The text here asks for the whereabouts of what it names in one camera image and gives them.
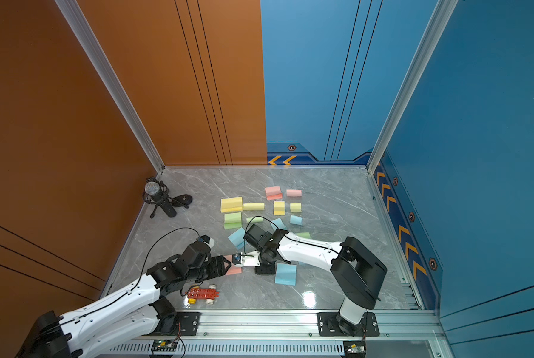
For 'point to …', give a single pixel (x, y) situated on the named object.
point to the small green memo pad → (233, 221)
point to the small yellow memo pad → (279, 208)
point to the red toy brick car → (207, 294)
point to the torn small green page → (254, 220)
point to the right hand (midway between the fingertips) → (260, 263)
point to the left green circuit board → (163, 345)
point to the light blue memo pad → (237, 238)
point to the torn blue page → (295, 220)
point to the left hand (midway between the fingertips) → (228, 263)
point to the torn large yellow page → (253, 206)
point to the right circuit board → (355, 347)
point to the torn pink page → (294, 192)
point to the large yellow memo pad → (231, 204)
